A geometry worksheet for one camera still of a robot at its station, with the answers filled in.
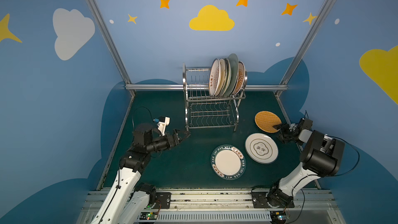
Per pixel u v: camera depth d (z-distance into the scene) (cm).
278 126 90
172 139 61
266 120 105
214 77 96
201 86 111
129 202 57
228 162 86
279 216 71
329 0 75
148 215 70
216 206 74
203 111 104
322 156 50
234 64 75
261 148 93
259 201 74
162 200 75
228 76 71
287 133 87
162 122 66
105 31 86
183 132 65
